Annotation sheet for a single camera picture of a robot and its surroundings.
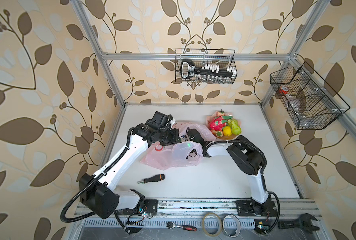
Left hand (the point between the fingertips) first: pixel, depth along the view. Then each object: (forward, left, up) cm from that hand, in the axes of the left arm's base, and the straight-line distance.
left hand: (183, 138), depth 74 cm
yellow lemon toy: (+17, -28, -17) cm, 37 cm away
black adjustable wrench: (-31, -58, -21) cm, 69 cm away
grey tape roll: (-33, -28, -24) cm, 49 cm away
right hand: (-3, +9, -14) cm, 17 cm away
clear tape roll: (-34, -18, -20) cm, 44 cm away
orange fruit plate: (+32, -21, -18) cm, 42 cm away
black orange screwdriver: (-13, +15, -21) cm, 29 cm away
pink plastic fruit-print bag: (-7, +1, -2) cm, 8 cm away
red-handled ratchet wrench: (-34, +5, -22) cm, 41 cm away
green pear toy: (+16, -33, -14) cm, 39 cm away
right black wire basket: (+17, -64, +11) cm, 67 cm away
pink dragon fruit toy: (+21, -22, -12) cm, 33 cm away
